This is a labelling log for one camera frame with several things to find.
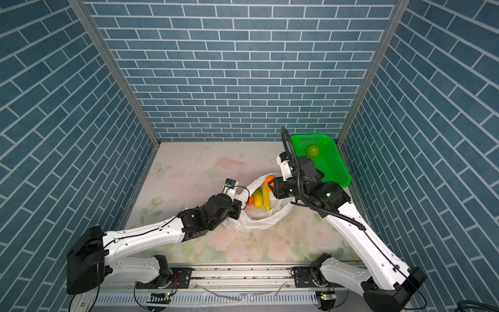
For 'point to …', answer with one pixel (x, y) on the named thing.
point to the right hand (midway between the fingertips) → (270, 180)
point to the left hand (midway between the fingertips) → (243, 199)
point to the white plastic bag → (255, 218)
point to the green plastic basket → (323, 149)
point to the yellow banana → (266, 197)
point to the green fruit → (312, 151)
